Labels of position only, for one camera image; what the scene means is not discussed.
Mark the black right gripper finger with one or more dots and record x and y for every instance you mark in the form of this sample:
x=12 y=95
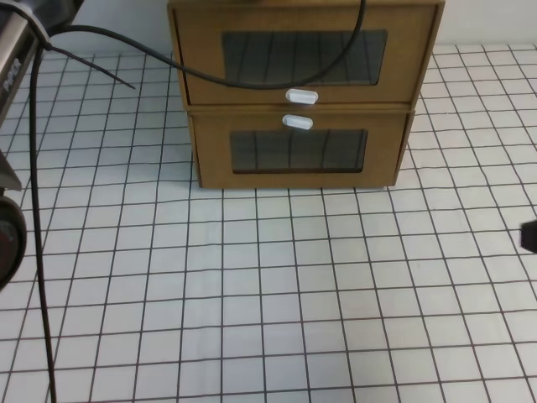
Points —
x=528 y=236

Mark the white grid tablecloth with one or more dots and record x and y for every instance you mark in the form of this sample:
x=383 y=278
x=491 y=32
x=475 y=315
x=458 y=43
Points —
x=160 y=291

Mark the white drawer handle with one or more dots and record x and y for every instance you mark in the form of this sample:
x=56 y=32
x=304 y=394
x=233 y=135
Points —
x=297 y=122
x=303 y=97

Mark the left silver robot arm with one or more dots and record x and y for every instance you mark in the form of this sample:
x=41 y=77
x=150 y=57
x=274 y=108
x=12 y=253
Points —
x=23 y=25

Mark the brown cardboard box shell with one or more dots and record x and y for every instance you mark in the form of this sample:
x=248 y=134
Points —
x=303 y=85

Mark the black zip tie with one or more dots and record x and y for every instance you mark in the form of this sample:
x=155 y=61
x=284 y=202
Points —
x=92 y=67

